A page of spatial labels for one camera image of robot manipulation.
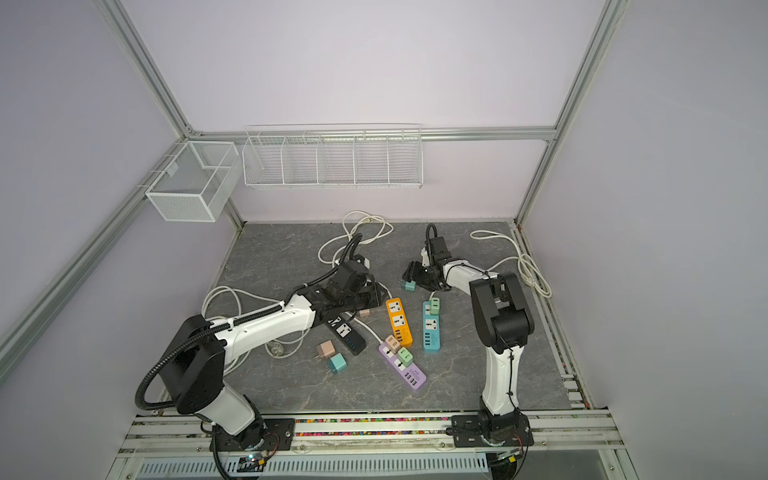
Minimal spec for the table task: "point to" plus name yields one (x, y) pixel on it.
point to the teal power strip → (431, 324)
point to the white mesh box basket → (197, 181)
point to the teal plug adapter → (337, 363)
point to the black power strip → (347, 332)
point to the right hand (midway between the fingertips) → (411, 279)
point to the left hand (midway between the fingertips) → (386, 297)
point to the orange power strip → (399, 321)
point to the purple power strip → (411, 374)
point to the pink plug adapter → (325, 349)
